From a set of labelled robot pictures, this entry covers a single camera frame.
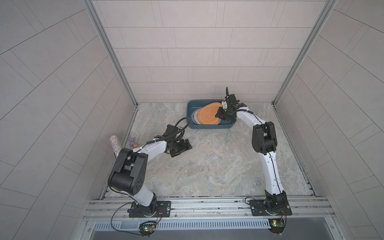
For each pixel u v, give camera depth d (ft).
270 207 2.11
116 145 2.27
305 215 2.32
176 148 2.56
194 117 3.46
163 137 2.14
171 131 2.42
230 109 2.68
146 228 2.11
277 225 2.23
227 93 3.08
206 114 3.45
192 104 3.65
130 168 1.52
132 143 2.99
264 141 2.00
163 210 2.33
